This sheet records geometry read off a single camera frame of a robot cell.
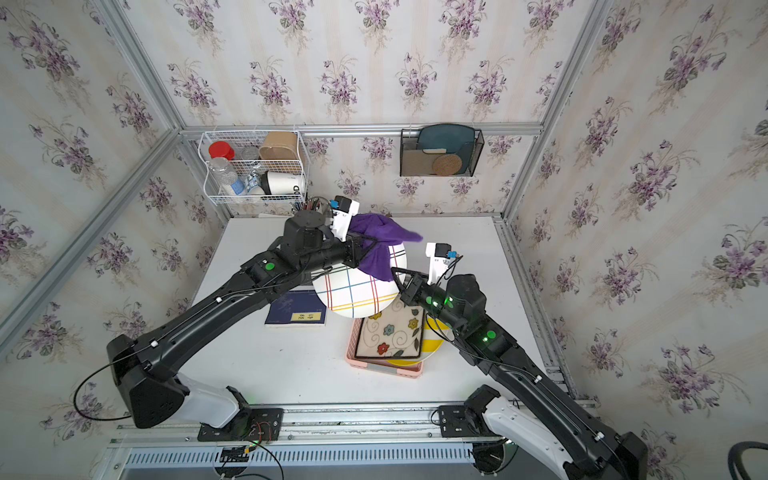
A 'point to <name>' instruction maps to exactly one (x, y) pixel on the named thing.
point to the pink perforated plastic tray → (378, 364)
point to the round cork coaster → (447, 165)
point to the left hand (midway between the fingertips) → (384, 247)
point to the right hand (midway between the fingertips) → (392, 272)
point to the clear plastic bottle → (223, 175)
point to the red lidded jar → (221, 149)
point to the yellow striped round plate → (436, 331)
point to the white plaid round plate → (350, 292)
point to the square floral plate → (396, 332)
